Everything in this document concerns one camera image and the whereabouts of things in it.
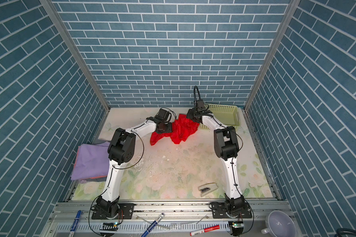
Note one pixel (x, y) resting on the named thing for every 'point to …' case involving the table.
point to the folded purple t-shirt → (92, 161)
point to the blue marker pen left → (72, 229)
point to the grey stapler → (207, 188)
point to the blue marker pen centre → (160, 217)
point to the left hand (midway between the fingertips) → (173, 129)
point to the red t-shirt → (183, 128)
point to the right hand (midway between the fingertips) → (191, 115)
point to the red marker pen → (204, 230)
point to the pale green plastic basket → (227, 115)
